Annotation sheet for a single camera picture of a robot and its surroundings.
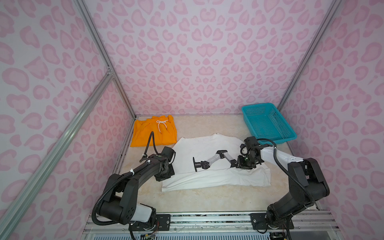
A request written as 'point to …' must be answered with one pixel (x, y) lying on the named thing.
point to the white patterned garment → (220, 174)
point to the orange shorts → (163, 127)
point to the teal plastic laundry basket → (265, 122)
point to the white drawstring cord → (164, 122)
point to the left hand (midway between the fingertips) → (169, 173)
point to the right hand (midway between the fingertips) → (238, 164)
